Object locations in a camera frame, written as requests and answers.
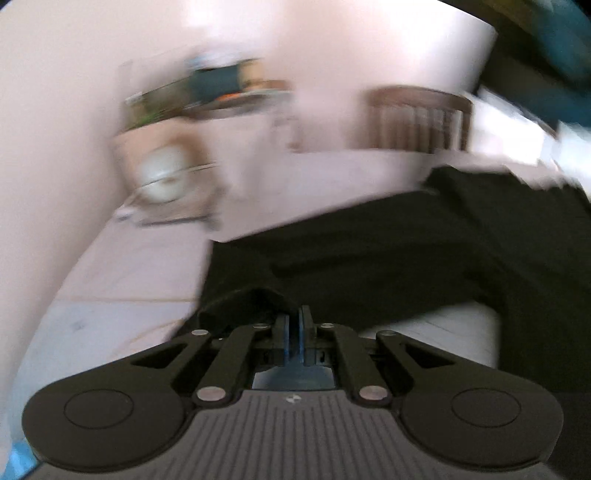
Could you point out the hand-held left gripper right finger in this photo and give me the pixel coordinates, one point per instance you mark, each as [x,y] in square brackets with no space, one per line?
[304,337]

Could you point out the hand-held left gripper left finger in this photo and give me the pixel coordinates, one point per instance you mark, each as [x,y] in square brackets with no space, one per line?
[282,337]

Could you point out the black long-sleeve shirt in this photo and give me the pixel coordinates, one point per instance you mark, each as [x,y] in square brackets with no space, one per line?
[392,249]

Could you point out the white round object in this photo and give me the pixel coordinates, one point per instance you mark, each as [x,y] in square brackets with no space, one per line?
[161,177]

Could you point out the white drawer cabinet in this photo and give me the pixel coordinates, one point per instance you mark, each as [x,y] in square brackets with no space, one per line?
[198,138]

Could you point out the blue box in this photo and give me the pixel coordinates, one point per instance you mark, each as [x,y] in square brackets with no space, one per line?
[217,83]

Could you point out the wooden slat-back chair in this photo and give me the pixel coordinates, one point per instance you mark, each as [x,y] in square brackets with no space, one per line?
[415,94]

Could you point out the teal cloth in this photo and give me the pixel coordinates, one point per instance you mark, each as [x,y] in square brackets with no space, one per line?
[558,46]

